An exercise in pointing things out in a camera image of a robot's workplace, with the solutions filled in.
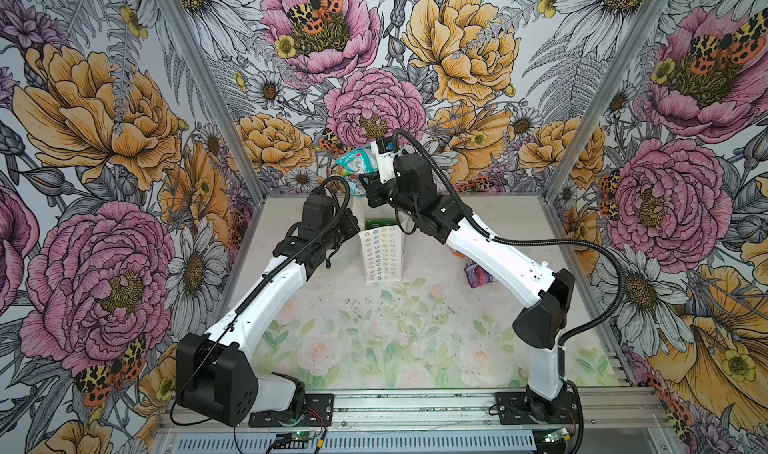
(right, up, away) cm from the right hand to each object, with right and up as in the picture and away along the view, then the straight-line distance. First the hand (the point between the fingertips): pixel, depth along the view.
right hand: (365, 183), depth 73 cm
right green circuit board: (+44, -60, -2) cm, 74 cm away
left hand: (-3, -11, +8) cm, 14 cm away
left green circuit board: (-17, -61, -1) cm, 64 cm away
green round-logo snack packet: (0, -10, +25) cm, 27 cm away
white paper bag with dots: (+4, -18, +14) cm, 23 cm away
